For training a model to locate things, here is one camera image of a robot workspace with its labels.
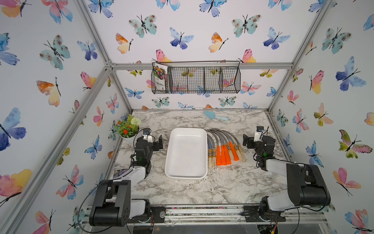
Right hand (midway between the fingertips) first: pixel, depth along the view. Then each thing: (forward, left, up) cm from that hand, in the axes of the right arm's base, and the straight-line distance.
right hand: (254, 133), depth 91 cm
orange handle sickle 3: (-15, +18, -11) cm, 26 cm away
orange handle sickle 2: (-11, +15, -11) cm, 22 cm away
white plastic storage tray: (-12, +41, -9) cm, 44 cm away
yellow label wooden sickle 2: (-9, +26, -11) cm, 30 cm away
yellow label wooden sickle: (-10, +24, -10) cm, 28 cm away
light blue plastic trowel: (+25, +24, -12) cm, 37 cm away
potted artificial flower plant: (-3, +77, +4) cm, 77 cm away
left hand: (-6, +61, +2) cm, 61 cm away
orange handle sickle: (-7, +11, -11) cm, 17 cm away
